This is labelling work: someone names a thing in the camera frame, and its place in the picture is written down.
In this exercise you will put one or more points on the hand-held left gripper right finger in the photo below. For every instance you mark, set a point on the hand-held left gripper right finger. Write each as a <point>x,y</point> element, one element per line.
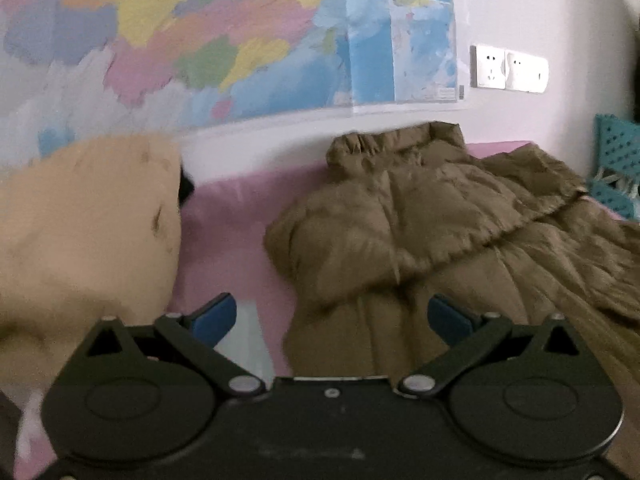
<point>450,321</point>

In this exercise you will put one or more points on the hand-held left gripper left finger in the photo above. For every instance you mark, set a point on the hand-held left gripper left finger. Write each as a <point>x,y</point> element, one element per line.
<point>216,317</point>

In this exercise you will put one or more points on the brown down jacket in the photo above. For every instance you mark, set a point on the brown down jacket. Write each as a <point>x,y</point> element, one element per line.
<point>425,220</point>

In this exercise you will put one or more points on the pink floral bed sheet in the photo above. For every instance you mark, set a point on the pink floral bed sheet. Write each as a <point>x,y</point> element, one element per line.
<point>230,240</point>

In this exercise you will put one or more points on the tan plush toy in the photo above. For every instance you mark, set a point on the tan plush toy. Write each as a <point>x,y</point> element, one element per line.
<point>85,240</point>

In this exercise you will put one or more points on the teal plastic storage rack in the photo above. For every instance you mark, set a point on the teal plastic storage rack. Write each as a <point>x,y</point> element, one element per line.
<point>617,160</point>

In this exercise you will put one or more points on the white wall socket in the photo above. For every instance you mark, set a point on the white wall socket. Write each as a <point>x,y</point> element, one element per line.
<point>489,66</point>
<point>517,71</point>

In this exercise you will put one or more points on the white wall switch plate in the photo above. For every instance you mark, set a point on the white wall switch plate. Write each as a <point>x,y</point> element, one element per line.
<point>539,75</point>

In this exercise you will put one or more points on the colourful wall map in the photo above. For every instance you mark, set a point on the colourful wall map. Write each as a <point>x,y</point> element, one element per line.
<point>200,35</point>

